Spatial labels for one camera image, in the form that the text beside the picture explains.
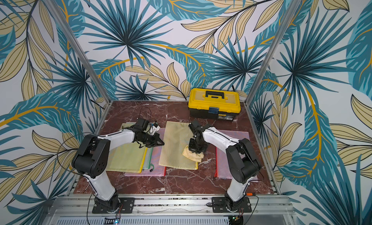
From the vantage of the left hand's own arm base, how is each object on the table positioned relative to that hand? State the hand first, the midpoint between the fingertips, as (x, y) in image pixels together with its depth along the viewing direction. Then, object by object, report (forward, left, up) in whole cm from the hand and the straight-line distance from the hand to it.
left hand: (163, 144), depth 90 cm
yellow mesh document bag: (+7, -7, -5) cm, 11 cm away
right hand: (-3, -18, -1) cm, 18 cm away
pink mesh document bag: (-13, -36, -5) cm, 38 cm away
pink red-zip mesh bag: (-14, +3, -5) cm, 15 cm away
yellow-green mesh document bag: (-7, +22, -6) cm, 24 cm away
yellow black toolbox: (+25, -32, +11) cm, 42 cm away
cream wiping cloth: (-8, -19, +2) cm, 21 cm away
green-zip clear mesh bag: (-9, +9, -4) cm, 14 cm away
